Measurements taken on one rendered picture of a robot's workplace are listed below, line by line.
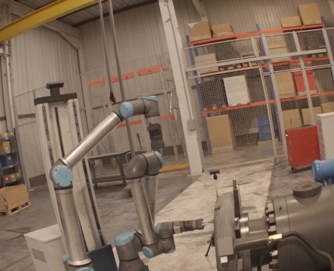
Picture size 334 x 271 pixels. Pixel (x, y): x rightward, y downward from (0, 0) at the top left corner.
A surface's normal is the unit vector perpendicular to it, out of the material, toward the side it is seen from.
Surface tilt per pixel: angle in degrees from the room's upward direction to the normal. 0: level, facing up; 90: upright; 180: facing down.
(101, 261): 90
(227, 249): 68
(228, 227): 51
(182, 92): 90
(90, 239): 90
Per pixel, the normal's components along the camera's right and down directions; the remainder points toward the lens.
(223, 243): -0.25, -0.29
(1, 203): -0.17, 0.08
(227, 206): -0.26, -0.84
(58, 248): 0.75, -0.10
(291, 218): -0.26, -0.59
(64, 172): 0.44, -0.16
